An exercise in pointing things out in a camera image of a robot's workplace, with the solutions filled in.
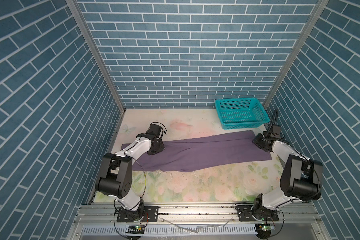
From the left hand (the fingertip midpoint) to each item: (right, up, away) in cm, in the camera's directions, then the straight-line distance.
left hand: (160, 148), depth 93 cm
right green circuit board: (+54, -36, -21) cm, 69 cm away
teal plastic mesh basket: (+61, +23, +27) cm, 70 cm away
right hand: (+60, +6, +1) cm, 61 cm away
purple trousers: (+22, -3, +1) cm, 23 cm away
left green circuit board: (-8, -36, -21) cm, 42 cm away
